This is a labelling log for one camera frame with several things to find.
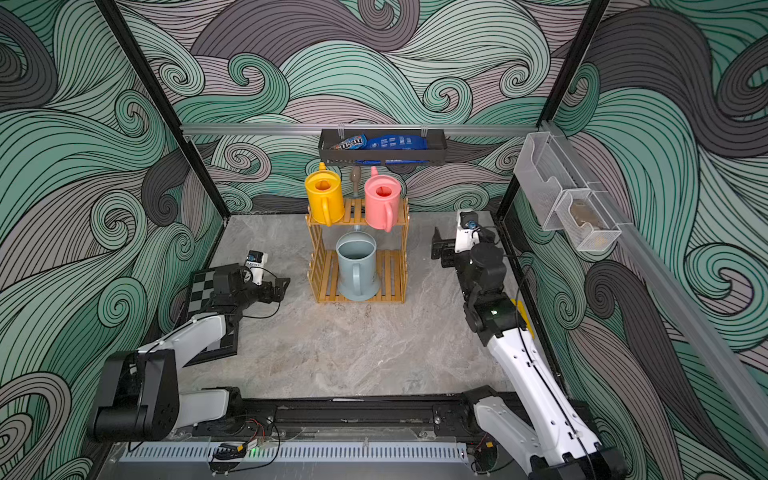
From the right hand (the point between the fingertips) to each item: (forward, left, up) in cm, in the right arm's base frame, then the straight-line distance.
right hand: (462, 229), depth 71 cm
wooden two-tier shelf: (+13, +40, -32) cm, 53 cm away
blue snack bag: (+35, +14, +2) cm, 38 cm away
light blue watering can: (+1, +26, -12) cm, 29 cm away
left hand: (+3, +53, -22) cm, 57 cm away
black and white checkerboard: (-3, +77, -30) cm, 83 cm away
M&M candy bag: (+35, +27, +2) cm, 44 cm away
